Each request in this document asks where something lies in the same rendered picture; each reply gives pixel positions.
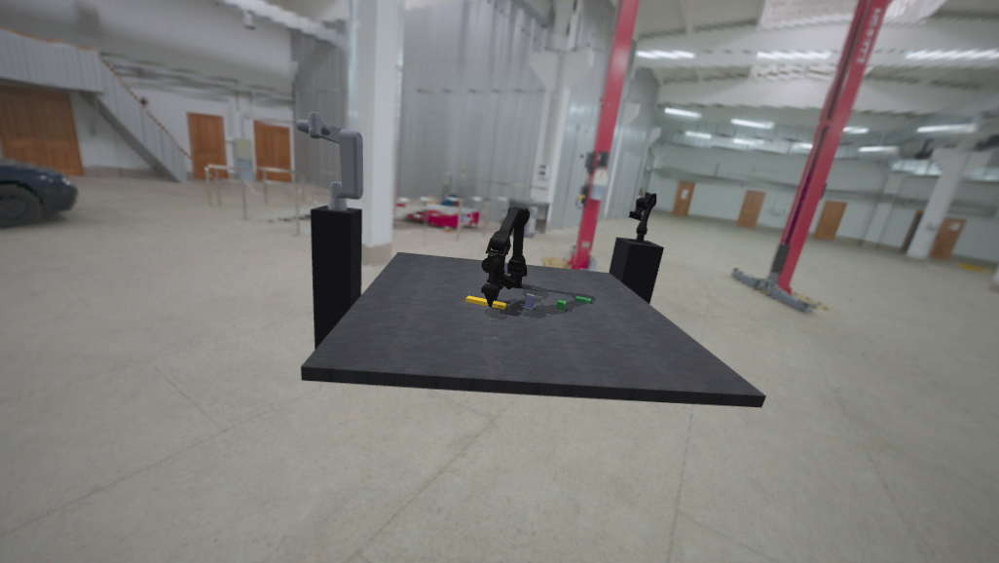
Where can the yellow bar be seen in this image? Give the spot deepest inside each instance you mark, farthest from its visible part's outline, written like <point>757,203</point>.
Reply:
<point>481,301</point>

